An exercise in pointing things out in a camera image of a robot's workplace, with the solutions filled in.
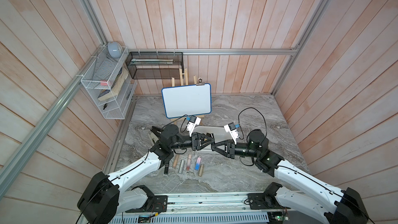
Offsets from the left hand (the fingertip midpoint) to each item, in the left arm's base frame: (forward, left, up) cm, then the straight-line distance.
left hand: (211, 142), depth 68 cm
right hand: (-2, -1, -2) cm, 2 cm away
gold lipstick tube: (-5, +4, -24) cm, 25 cm away
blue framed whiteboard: (+30, +12, -5) cm, 33 cm away
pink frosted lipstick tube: (0, +11, -24) cm, 26 cm away
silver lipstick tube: (0, +15, -24) cm, 28 cm away
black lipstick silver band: (-4, +23, -24) cm, 34 cm away
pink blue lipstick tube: (-2, +6, -24) cm, 25 cm away
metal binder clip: (+37, +5, +3) cm, 37 cm away
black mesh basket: (+58, +35, +1) cm, 68 cm away
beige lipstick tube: (+1, +18, -24) cm, 30 cm away
